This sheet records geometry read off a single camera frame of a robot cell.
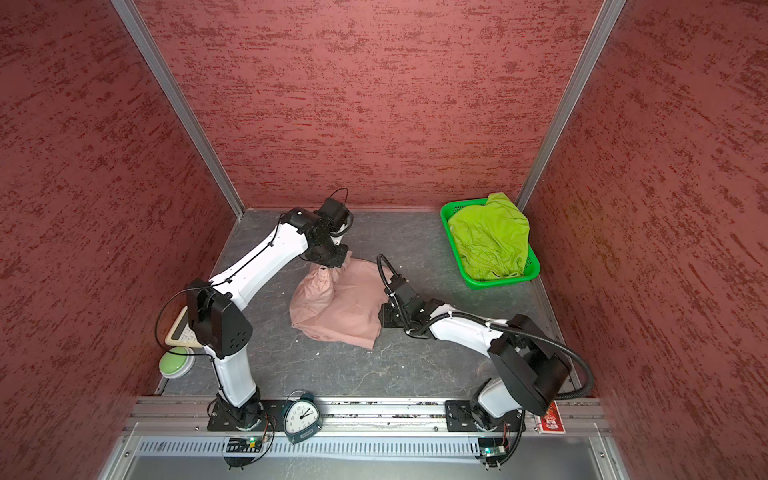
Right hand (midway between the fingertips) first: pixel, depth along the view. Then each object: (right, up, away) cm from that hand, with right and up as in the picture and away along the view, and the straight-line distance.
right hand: (382, 322), depth 87 cm
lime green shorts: (+39, +25, +20) cm, 51 cm away
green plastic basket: (+48, +15, +8) cm, 51 cm away
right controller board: (+27, -27, -16) cm, 41 cm away
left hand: (-14, +17, -3) cm, 22 cm away
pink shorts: (-13, +4, +5) cm, 15 cm away
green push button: (-56, -9, -7) cm, 58 cm away
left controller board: (-35, -28, -14) cm, 47 cm away
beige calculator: (-59, -4, -1) cm, 59 cm away
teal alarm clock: (-19, -19, -16) cm, 31 cm away
